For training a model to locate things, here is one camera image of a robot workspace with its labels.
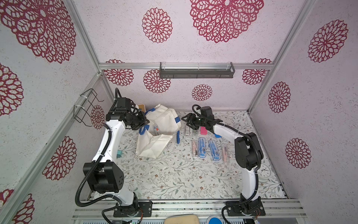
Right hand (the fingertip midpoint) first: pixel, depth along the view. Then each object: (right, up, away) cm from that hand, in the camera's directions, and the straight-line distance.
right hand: (182, 119), depth 93 cm
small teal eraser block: (-43, -23, +2) cm, 49 cm away
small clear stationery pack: (+4, -8, +14) cm, 16 cm away
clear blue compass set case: (+14, -20, +4) cm, 25 cm away
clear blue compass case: (+22, -22, +2) cm, 31 cm away
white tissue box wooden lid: (-33, +11, +24) cm, 42 cm away
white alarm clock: (+49, -32, -9) cm, 59 cm away
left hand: (-19, -2, -12) cm, 23 cm away
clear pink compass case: (+9, -20, +5) cm, 22 cm away
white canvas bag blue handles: (-13, -3, +11) cm, 17 cm away
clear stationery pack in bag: (-18, -8, +11) cm, 23 cm away
